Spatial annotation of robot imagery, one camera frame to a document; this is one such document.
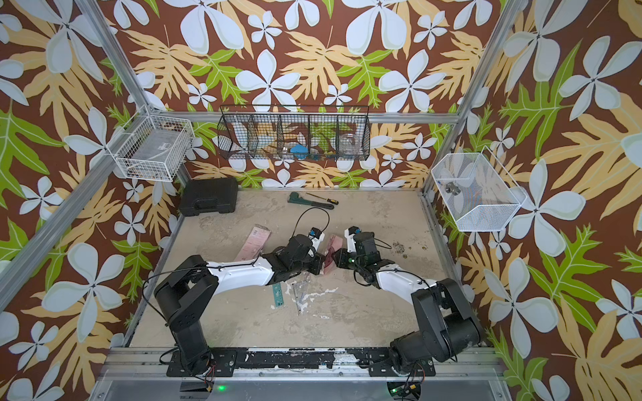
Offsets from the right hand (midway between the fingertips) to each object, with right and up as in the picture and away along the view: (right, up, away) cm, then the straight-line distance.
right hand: (331, 254), depth 90 cm
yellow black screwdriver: (+2, +20, +25) cm, 32 cm away
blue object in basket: (-12, +39, +5) cm, 41 cm away
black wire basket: (-10, +46, +6) cm, 48 cm away
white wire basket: (-63, +38, -5) cm, 74 cm away
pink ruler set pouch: (-32, +2, +11) cm, 34 cm away
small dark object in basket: (+41, +24, -6) cm, 48 cm away
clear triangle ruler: (-11, -13, -2) cm, 17 cm away
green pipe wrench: (-16, +23, +26) cm, 38 cm away
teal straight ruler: (-19, -15, -2) cm, 24 cm away
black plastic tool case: (-56, +24, +25) cm, 66 cm away
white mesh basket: (+49, +21, -9) cm, 54 cm away
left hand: (-1, 0, -1) cm, 2 cm away
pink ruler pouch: (+2, +4, +3) cm, 5 cm away
